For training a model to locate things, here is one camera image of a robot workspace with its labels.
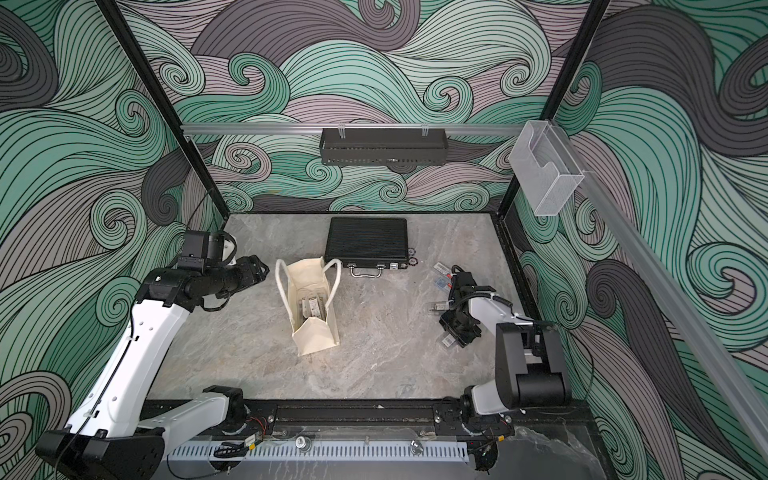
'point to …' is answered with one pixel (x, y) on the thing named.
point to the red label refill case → (441, 268)
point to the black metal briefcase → (368, 245)
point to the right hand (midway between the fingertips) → (447, 332)
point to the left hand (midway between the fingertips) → (257, 269)
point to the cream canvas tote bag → (308, 307)
